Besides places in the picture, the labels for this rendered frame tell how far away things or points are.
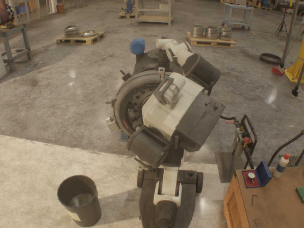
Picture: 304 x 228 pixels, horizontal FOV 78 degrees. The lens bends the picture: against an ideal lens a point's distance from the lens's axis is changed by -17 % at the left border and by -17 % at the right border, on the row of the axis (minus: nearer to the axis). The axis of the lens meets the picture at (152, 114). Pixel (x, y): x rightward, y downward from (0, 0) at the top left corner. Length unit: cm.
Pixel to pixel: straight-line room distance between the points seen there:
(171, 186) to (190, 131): 90
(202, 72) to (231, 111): 225
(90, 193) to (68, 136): 105
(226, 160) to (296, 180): 88
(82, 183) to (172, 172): 75
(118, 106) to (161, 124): 106
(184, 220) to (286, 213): 74
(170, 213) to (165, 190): 22
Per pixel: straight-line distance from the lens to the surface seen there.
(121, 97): 186
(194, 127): 88
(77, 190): 196
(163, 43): 148
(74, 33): 662
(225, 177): 230
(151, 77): 176
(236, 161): 248
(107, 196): 211
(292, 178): 190
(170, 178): 170
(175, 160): 123
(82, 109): 323
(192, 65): 99
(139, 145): 86
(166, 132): 88
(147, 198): 186
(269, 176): 165
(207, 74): 102
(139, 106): 203
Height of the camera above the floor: 173
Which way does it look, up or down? 36 degrees down
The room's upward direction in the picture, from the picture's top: straight up
